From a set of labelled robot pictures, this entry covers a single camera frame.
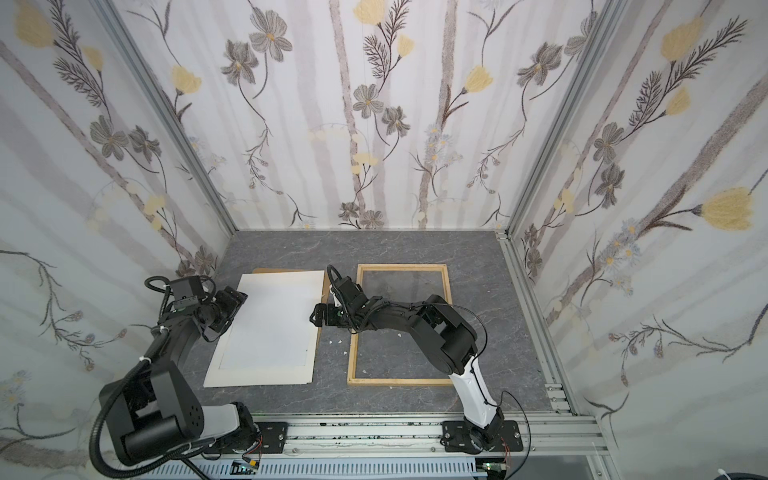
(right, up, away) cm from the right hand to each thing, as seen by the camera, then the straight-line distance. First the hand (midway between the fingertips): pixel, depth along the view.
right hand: (312, 310), depth 89 cm
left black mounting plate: (-6, -29, -16) cm, 34 cm away
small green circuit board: (-13, -36, -17) cm, 42 cm away
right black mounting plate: (+40, -29, -15) cm, 52 cm away
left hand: (-22, +6, -2) cm, 23 cm away
